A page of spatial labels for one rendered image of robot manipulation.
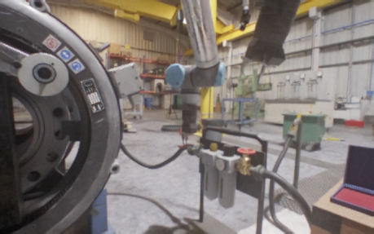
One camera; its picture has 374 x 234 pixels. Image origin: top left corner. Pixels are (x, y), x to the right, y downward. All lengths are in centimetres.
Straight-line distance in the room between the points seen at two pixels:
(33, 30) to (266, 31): 57
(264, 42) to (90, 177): 61
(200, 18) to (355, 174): 62
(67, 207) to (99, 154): 18
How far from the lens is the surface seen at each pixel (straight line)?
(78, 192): 70
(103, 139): 66
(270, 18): 47
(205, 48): 67
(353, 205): 56
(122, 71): 71
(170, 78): 77
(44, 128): 77
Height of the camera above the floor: 69
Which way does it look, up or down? 4 degrees down
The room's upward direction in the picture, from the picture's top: 1 degrees clockwise
